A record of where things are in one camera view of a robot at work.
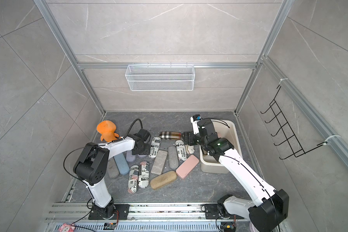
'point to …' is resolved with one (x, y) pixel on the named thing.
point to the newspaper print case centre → (181, 150)
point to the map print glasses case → (191, 149)
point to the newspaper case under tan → (155, 145)
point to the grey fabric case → (173, 157)
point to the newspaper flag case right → (143, 174)
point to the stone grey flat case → (159, 162)
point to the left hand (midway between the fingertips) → (147, 149)
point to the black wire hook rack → (295, 148)
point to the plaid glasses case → (170, 135)
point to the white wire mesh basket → (160, 78)
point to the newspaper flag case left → (133, 181)
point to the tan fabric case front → (163, 180)
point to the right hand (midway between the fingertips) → (190, 133)
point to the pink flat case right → (187, 166)
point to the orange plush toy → (107, 128)
